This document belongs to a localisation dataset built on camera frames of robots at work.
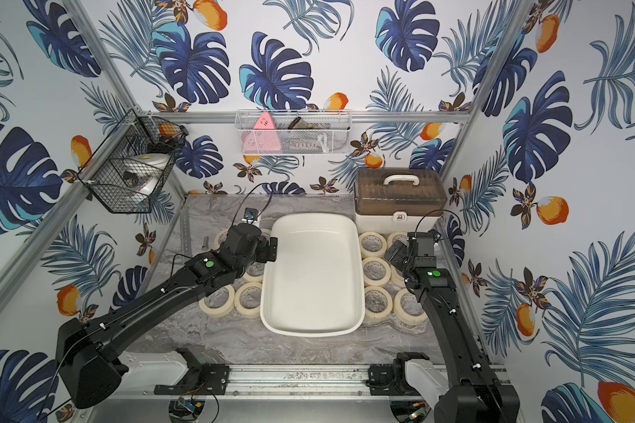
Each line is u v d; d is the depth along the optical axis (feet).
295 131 3.03
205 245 3.39
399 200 2.93
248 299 2.98
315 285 3.01
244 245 1.86
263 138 2.94
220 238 3.39
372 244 3.43
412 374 2.06
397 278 3.03
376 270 3.20
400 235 3.39
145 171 2.66
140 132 3.03
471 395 1.27
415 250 1.92
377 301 2.96
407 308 2.89
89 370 1.25
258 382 2.49
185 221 3.71
